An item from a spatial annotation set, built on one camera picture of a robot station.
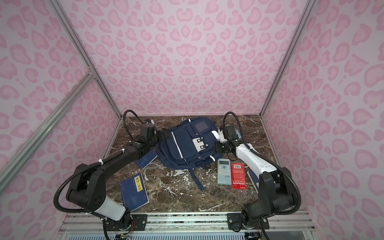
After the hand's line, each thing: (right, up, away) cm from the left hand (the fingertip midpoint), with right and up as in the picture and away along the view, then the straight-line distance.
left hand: (164, 130), depth 90 cm
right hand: (+32, -9, -2) cm, 34 cm away
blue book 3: (+52, -28, -5) cm, 60 cm away
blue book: (-12, -18, +3) cm, 22 cm away
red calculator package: (+44, -27, -2) cm, 51 cm away
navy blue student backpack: (+16, -10, +7) cm, 20 cm away
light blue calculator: (+36, -24, -1) cm, 43 cm away
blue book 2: (-15, -34, -7) cm, 38 cm away
